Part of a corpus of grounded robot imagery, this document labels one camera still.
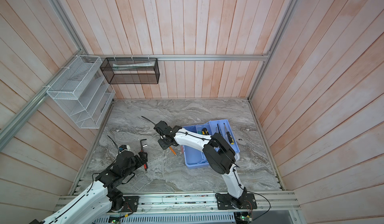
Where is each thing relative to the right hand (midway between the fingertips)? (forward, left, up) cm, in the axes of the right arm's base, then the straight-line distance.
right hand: (164, 142), depth 91 cm
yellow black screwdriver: (+7, -33, +6) cm, 35 cm away
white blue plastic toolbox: (-9, -18, -2) cm, 20 cm away
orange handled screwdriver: (-6, -6, 0) cm, 9 cm away
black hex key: (0, +16, -4) cm, 16 cm away
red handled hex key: (-14, +10, -3) cm, 17 cm away
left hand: (-12, +11, 0) cm, 16 cm away
